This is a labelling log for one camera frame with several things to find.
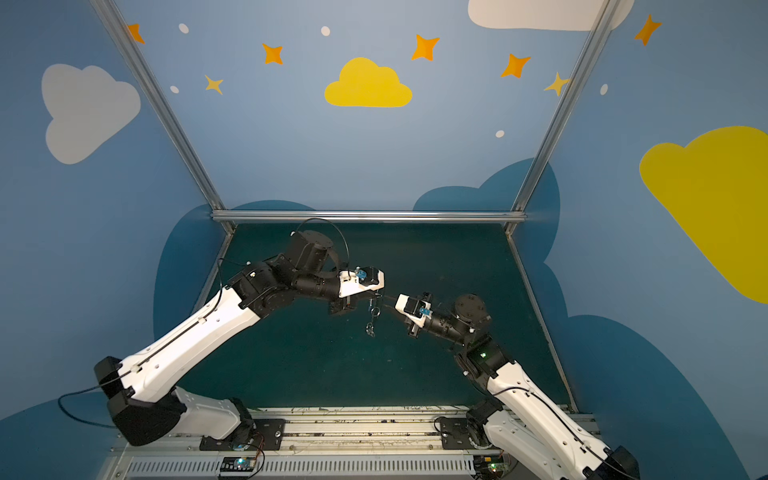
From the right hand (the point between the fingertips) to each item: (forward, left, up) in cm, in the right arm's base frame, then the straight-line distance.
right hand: (391, 293), depth 66 cm
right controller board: (-29, -26, -31) cm, 50 cm away
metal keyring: (-3, +4, -4) cm, 6 cm away
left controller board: (-32, +36, -31) cm, 57 cm away
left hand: (0, +3, +2) cm, 4 cm away
